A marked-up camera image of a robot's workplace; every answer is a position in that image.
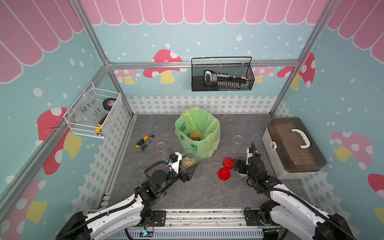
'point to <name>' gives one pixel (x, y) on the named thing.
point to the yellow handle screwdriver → (140, 142)
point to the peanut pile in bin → (195, 135)
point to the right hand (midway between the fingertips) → (239, 160)
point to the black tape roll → (108, 102)
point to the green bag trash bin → (198, 119)
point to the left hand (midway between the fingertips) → (191, 162)
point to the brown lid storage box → (293, 152)
